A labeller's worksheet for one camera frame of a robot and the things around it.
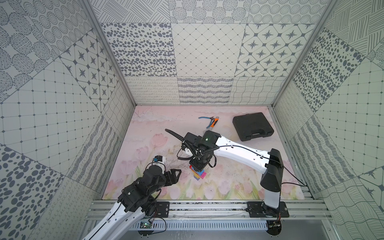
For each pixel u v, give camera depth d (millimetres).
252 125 1018
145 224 716
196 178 830
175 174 695
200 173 730
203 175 744
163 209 734
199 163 647
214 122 1104
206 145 522
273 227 716
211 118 1141
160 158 701
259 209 734
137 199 526
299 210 765
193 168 661
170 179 661
